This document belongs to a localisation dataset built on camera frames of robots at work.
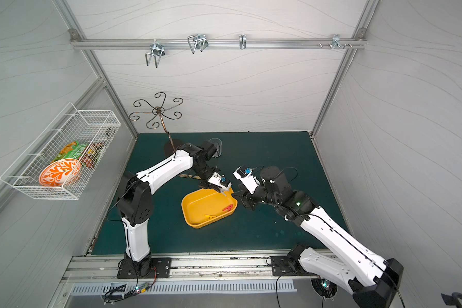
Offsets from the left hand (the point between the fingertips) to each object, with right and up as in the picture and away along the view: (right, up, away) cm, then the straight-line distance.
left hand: (221, 185), depth 85 cm
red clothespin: (+3, -11, +4) cm, 12 cm away
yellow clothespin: (-5, -14, +1) cm, 15 cm away
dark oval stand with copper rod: (-30, +18, +23) cm, 42 cm away
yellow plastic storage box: (-7, -11, +6) cm, 14 cm away
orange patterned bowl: (-53, +9, -22) cm, 58 cm away
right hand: (+7, +2, -15) cm, 17 cm away
